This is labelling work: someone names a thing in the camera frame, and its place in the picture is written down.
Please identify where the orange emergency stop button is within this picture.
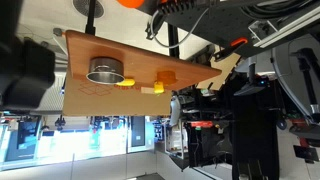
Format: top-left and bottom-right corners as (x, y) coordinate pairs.
(116, 0), (146, 9)

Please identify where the yellow lemon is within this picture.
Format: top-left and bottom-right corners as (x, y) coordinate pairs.
(116, 78), (136, 88)

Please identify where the small cardboard piece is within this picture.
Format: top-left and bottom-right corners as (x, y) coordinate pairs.
(196, 52), (242, 92)

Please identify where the black bulky foreground object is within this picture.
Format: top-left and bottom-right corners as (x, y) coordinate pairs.
(0, 0), (57, 111)

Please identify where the black clamp orange handle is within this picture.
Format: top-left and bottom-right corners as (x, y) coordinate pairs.
(211, 36), (250, 63)

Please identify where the yellow bell pepper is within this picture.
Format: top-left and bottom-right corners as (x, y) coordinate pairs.
(153, 80), (165, 95)

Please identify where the orange translucent bowl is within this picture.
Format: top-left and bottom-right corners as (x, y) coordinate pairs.
(156, 70), (177, 85)

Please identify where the steel cooking pot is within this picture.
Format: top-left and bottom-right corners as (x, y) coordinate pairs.
(85, 57), (126, 85)

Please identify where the round dark vent grille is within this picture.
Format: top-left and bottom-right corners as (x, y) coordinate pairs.
(72, 0), (105, 19)

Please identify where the black perforated board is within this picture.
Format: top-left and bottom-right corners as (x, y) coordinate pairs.
(138, 0), (320, 58)

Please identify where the black coiled cable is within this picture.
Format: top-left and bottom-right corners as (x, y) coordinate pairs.
(156, 0), (201, 16)

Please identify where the aluminium extrusion bar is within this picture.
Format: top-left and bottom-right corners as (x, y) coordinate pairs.
(248, 4), (320, 49)

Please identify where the large cardboard sheet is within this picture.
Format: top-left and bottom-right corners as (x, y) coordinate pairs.
(62, 74), (173, 117)

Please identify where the grey cable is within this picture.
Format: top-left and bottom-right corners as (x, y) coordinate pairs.
(149, 8), (210, 50)

